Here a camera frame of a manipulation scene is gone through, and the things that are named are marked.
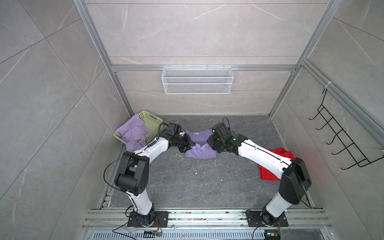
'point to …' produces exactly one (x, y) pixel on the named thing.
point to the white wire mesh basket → (197, 80)
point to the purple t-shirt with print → (202, 149)
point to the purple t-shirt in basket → (133, 131)
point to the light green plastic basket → (153, 123)
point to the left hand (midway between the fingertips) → (198, 141)
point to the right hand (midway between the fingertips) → (206, 140)
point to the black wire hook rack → (360, 159)
